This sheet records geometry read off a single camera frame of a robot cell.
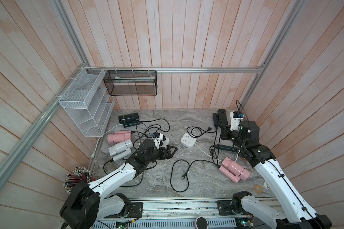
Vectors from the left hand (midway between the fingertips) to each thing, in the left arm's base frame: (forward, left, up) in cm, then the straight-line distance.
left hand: (172, 151), depth 80 cm
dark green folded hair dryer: (+34, +34, -12) cm, 49 cm away
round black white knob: (-33, -14, -9) cm, 37 cm away
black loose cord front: (-2, -12, -15) cm, 19 cm away
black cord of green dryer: (+37, +9, -15) cm, 41 cm away
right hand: (+9, -26, +14) cm, 31 cm away
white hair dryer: (+7, +34, -11) cm, 36 cm away
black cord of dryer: (+22, -23, -13) cm, 35 cm away
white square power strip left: (+13, +4, -12) cm, 18 cm away
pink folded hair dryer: (+16, +37, -8) cm, 41 cm away
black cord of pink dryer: (+23, +29, -13) cm, 39 cm away
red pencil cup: (-14, +46, +3) cm, 48 cm away
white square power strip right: (+15, -12, -12) cm, 22 cm away
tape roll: (-16, -48, -14) cm, 52 cm away
